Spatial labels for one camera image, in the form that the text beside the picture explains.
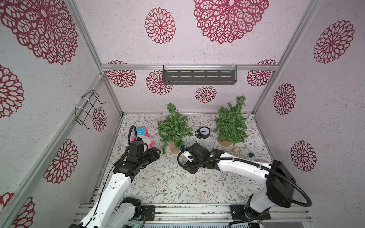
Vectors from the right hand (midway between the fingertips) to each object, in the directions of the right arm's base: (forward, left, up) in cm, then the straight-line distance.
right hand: (187, 163), depth 81 cm
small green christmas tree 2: (+19, -25, +11) cm, 33 cm away
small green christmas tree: (+10, +7, +17) cm, 21 cm away
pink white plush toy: (+21, +31, -5) cm, 38 cm away
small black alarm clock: (+29, -12, -9) cm, 33 cm away
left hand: (+3, +17, +4) cm, 17 cm away
